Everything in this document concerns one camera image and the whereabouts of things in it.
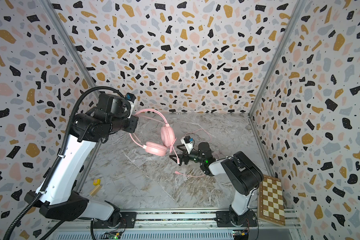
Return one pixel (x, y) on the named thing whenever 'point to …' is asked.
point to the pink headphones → (167, 137)
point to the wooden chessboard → (270, 200)
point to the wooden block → (95, 190)
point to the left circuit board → (114, 235)
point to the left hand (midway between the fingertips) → (135, 116)
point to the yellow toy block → (96, 182)
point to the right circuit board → (240, 234)
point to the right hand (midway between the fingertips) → (172, 150)
